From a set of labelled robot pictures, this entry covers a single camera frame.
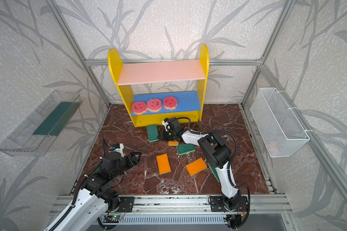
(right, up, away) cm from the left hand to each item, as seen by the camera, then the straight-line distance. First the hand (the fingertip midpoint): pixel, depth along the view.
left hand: (140, 151), depth 80 cm
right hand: (+7, +9, +14) cm, 18 cm away
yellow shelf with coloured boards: (+29, +29, +25) cm, 48 cm away
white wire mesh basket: (+66, +13, -19) cm, 70 cm away
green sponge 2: (+25, -1, +14) cm, 28 cm away
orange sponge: (+18, +2, +14) cm, 23 cm away
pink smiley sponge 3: (+15, +29, +18) cm, 38 cm away
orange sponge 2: (+12, -10, +9) cm, 18 cm away
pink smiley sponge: (-5, +26, +15) cm, 31 cm away
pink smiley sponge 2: (+5, +28, +16) cm, 32 cm away
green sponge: (+3, +9, +16) cm, 19 cm away
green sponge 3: (+38, -4, -19) cm, 42 cm away
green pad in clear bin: (-32, +17, -17) cm, 40 cm away
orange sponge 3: (+32, -11, +7) cm, 35 cm away
